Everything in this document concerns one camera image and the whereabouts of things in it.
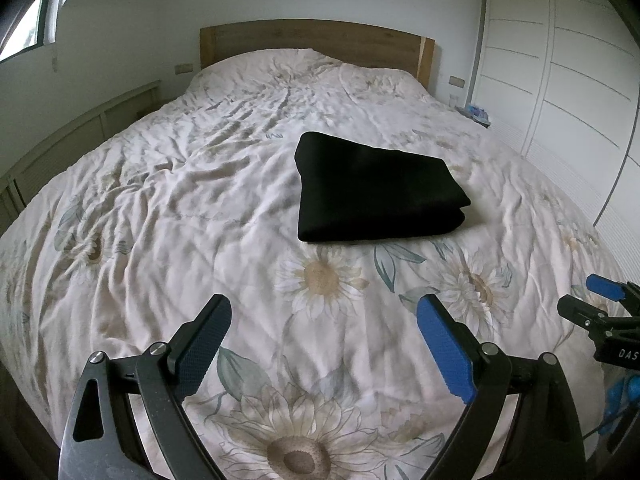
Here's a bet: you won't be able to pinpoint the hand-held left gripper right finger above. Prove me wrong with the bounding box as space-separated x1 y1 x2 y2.
416 294 586 480

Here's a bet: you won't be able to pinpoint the window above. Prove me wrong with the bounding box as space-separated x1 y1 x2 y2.
0 0 91 63

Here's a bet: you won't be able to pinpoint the white wardrobe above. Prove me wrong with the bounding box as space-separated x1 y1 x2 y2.
470 0 640 281

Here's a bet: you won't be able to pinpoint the wooden headboard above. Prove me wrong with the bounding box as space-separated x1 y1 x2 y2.
200 19 435 93

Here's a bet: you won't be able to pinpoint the low white wall cabinet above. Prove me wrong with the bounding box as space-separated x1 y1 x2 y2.
0 80 162 231

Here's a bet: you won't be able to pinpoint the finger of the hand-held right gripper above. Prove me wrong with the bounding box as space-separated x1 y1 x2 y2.
556 293 622 337
585 273 640 307

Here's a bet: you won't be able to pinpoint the floral white quilt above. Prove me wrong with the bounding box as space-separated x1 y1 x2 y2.
0 49 631 480

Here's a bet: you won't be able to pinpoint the black pants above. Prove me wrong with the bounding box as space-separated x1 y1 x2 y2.
295 131 473 246

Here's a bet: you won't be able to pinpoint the wooden nightstand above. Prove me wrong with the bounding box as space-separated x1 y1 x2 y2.
457 110 493 129

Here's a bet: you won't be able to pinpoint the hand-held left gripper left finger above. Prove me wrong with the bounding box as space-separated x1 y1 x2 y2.
59 294 233 480

